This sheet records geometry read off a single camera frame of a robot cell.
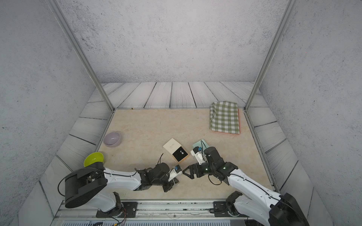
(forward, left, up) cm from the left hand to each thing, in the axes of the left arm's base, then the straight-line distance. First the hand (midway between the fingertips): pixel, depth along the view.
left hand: (179, 184), depth 81 cm
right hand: (+4, -6, +10) cm, 12 cm away
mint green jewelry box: (+24, -15, +2) cm, 29 cm away
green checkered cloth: (+50, -36, +1) cm, 62 cm away
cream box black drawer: (+18, 0, +1) cm, 18 cm away
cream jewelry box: (+23, +5, +3) cm, 24 cm away
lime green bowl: (+17, +55, +2) cm, 57 cm away
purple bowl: (+30, +47, +2) cm, 55 cm away
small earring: (+19, -2, +1) cm, 19 cm away
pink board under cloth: (+40, -45, +1) cm, 60 cm away
